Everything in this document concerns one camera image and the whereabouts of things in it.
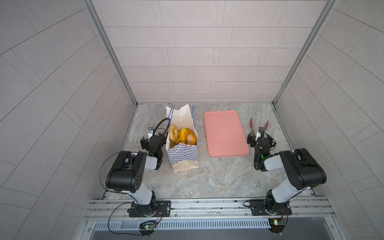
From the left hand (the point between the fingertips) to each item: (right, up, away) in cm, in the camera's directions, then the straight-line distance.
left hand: (155, 131), depth 93 cm
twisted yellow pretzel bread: (+12, 0, -5) cm, 13 cm away
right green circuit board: (+63, -40, -25) cm, 79 cm away
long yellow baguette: (+22, 0, -4) cm, 22 cm away
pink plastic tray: (+44, -3, +5) cm, 45 cm away
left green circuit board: (+5, -39, -28) cm, 48 cm away
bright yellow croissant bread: (+19, 0, -6) cm, 20 cm away
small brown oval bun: (+23, -3, -12) cm, 27 cm away
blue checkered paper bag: (+19, -10, -19) cm, 28 cm away
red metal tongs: (+64, +4, +9) cm, 65 cm away
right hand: (+65, -1, +1) cm, 65 cm away
